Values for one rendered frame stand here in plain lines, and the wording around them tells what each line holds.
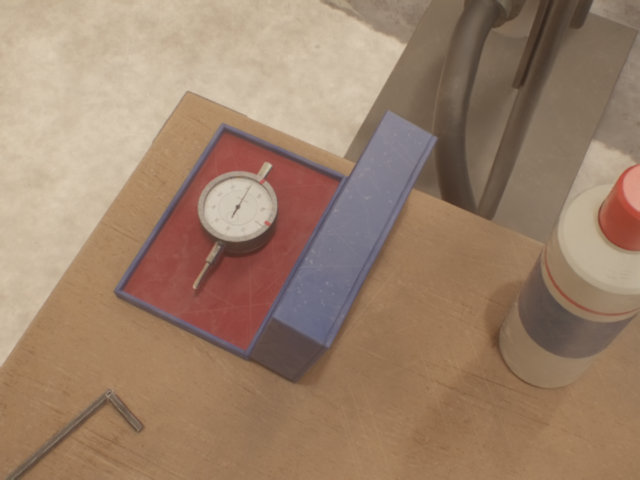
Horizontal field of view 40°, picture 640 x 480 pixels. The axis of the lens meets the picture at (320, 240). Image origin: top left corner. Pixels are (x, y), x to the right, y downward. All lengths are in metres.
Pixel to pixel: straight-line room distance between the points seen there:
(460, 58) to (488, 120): 0.50
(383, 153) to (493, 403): 0.19
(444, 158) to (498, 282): 0.18
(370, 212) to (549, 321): 0.12
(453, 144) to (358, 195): 0.27
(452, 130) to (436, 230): 0.15
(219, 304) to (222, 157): 0.12
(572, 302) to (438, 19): 0.93
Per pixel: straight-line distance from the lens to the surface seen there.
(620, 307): 0.50
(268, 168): 0.66
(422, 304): 0.65
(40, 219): 1.26
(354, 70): 1.33
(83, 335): 0.66
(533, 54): 0.92
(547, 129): 1.30
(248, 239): 0.62
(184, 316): 0.64
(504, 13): 0.84
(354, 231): 0.54
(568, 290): 0.50
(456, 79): 0.80
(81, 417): 0.63
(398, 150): 0.57
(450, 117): 0.80
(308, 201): 0.67
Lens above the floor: 1.07
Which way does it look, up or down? 64 degrees down
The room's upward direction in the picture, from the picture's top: straight up
